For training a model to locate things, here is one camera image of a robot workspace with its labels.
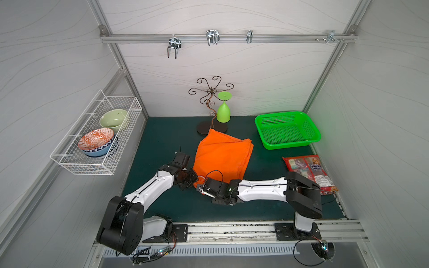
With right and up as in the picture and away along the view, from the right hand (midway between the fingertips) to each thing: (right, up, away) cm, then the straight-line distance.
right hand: (215, 187), depth 84 cm
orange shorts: (+4, +14, +14) cm, 20 cm away
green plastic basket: (+46, +30, +20) cm, 58 cm away
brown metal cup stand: (-2, +48, +10) cm, 49 cm away
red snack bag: (+53, +9, +6) cm, 54 cm away
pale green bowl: (-45, +35, -12) cm, 58 cm away
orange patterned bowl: (-45, +25, -21) cm, 56 cm away
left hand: (-9, +4, +1) cm, 10 cm away
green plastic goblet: (+4, +40, +6) cm, 40 cm away
